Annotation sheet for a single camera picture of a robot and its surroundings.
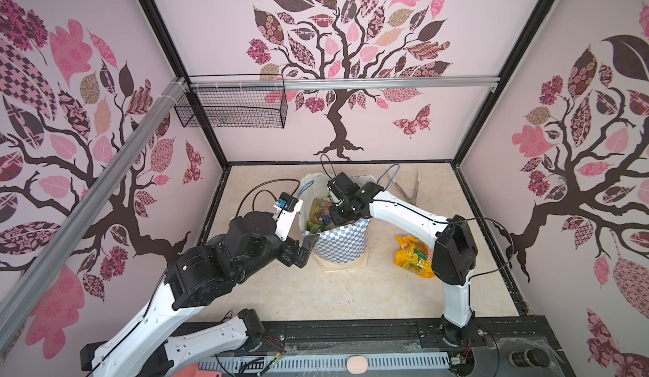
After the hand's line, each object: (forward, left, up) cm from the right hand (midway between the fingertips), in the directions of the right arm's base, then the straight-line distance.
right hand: (335, 213), depth 87 cm
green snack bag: (-3, +7, -3) cm, 8 cm away
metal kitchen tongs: (+15, -34, -13) cm, 39 cm away
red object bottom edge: (-44, +40, -10) cm, 60 cm away
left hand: (-19, +9, +20) cm, 29 cm away
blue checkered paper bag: (-16, -1, +6) cm, 17 cm away
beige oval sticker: (-43, -5, -12) cm, 45 cm away
